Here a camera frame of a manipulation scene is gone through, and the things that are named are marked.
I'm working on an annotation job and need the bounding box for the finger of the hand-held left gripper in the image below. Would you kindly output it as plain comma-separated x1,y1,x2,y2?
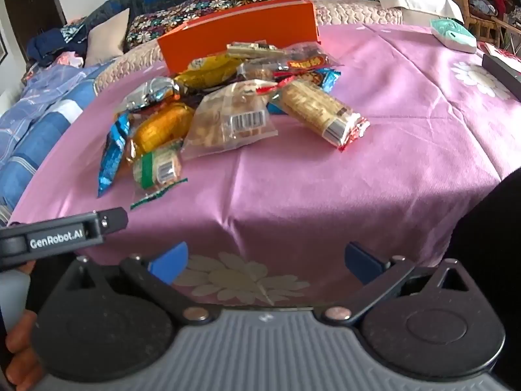
97,208,129,235

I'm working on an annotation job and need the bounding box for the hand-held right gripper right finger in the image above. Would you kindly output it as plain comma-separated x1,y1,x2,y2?
313,242,479,327

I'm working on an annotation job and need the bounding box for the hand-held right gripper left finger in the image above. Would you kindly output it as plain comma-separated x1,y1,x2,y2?
65,241,222,327

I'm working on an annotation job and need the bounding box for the yellow packet with barcode label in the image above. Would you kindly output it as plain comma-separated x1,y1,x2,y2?
130,103,196,159

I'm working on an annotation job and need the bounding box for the silver foil snack packet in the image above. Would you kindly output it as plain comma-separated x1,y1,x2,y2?
115,77,185,112

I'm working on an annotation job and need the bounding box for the orange cardboard box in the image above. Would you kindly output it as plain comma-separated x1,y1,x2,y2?
157,0,323,75

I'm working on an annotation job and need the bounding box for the clear bag of brown snacks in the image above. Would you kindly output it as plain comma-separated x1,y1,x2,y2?
180,80,280,160

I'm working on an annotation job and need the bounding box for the person's left hand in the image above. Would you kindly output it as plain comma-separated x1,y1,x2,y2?
5,309,45,389

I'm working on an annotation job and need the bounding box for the bright blue snack packet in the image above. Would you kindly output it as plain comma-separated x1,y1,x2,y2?
97,113,132,199

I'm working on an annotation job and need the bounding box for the small green snack packet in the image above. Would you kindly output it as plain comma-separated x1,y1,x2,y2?
129,138,189,210

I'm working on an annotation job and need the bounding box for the pink flowered tablecloth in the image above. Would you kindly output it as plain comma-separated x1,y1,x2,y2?
8,22,521,310

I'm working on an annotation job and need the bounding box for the blue patchwork blanket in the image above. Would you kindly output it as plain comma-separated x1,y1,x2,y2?
0,59,119,221

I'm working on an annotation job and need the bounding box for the person's dark clothing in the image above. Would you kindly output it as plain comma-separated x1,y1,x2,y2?
445,167,521,391

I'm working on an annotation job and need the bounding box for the clear cracker roll packet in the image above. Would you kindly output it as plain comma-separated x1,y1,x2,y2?
269,79,371,152

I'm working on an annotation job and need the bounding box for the beige pillow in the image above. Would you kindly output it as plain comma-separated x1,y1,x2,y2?
85,8,130,66

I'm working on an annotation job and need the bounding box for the dark blue clothes heap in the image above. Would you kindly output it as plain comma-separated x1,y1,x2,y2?
26,28,88,68

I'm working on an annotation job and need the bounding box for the blue edged snack packet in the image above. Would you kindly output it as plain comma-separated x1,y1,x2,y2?
311,68,342,94

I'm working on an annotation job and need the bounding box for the clear nut packet red label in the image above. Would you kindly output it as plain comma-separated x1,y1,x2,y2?
240,47,343,84

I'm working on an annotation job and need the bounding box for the dark blue sofa armrest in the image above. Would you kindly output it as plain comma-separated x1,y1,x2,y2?
67,0,137,45

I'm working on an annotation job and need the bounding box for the dark wooden door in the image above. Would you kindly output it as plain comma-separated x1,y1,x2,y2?
3,0,66,64

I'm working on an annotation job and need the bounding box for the dark striped snack packet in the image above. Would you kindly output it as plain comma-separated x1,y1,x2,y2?
226,42,288,61

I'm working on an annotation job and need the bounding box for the black box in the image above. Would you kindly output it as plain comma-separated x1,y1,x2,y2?
482,53,521,102

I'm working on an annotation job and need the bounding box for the teal tissue pack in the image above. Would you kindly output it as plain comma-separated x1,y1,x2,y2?
430,17,477,53

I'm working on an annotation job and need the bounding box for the sofa with pink quilted cover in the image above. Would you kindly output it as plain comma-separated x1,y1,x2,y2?
93,0,403,94

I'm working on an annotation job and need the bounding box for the red white booklet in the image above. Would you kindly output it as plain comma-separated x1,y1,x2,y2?
478,42,521,63

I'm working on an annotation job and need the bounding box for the wicker chair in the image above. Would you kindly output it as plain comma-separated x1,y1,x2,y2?
423,0,521,45

